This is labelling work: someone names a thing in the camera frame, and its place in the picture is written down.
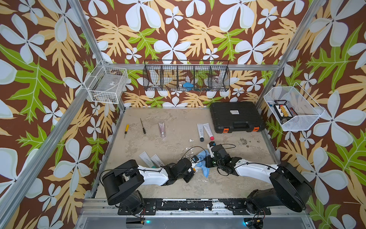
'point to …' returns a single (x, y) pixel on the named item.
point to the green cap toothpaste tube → (147, 160)
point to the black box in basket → (283, 111)
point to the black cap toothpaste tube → (157, 160)
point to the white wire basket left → (107, 84)
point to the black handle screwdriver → (143, 128)
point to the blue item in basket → (188, 86)
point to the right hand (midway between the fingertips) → (202, 159)
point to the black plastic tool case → (239, 116)
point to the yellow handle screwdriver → (126, 129)
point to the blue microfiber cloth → (201, 162)
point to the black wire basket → (185, 75)
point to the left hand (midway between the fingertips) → (194, 167)
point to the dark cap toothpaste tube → (200, 129)
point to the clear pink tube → (161, 125)
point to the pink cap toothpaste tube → (207, 127)
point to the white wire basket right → (295, 110)
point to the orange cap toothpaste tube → (194, 169)
